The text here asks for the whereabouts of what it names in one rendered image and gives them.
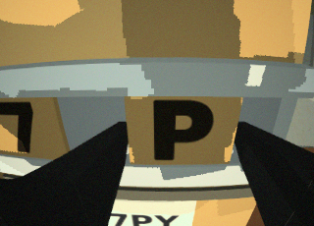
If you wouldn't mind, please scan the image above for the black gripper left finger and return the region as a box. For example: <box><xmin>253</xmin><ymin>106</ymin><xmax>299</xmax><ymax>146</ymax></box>
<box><xmin>0</xmin><ymin>121</ymin><xmax>129</xmax><ymax>226</ymax></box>

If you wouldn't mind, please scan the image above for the tan letter tile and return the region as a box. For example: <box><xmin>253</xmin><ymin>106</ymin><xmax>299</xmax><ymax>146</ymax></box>
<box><xmin>0</xmin><ymin>97</ymin><xmax>70</xmax><ymax>159</ymax></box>
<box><xmin>125</xmin><ymin>96</ymin><xmax>243</xmax><ymax>166</ymax></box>

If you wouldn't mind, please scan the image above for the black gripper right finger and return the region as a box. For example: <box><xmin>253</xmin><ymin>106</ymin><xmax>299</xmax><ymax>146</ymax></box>
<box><xmin>235</xmin><ymin>121</ymin><xmax>314</xmax><ymax>226</ymax></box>

